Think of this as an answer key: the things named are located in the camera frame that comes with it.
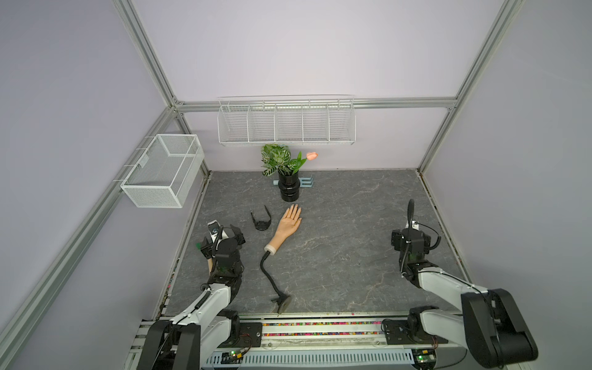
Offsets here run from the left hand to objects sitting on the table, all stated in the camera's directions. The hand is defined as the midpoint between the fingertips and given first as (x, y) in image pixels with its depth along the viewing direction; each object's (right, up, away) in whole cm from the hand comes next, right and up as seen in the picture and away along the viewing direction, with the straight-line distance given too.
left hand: (221, 231), depth 84 cm
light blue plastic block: (+31, +20, +33) cm, 49 cm away
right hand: (+73, -1, +5) cm, 73 cm away
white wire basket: (-20, +21, -1) cm, 29 cm away
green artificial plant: (+20, +28, +3) cm, 34 cm away
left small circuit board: (+8, -38, -12) cm, 40 cm away
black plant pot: (+24, +17, +18) cm, 34 cm away
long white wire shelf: (+23, +46, +13) cm, 53 cm away
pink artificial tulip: (+33, +29, +5) cm, 44 cm away
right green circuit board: (+69, -38, -11) cm, 79 cm away
